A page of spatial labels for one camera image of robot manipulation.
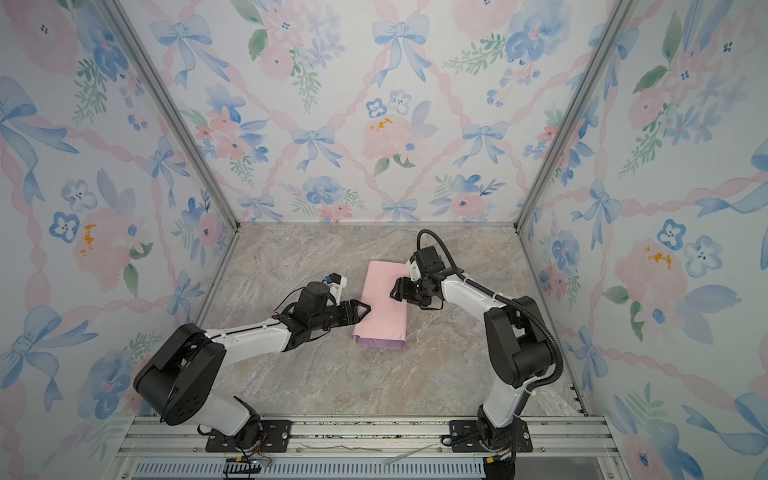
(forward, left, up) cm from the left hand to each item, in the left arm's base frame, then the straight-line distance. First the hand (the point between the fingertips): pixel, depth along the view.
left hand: (367, 308), depth 86 cm
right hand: (+6, -9, -2) cm, 11 cm away
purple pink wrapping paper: (-3, -5, -4) cm, 7 cm away
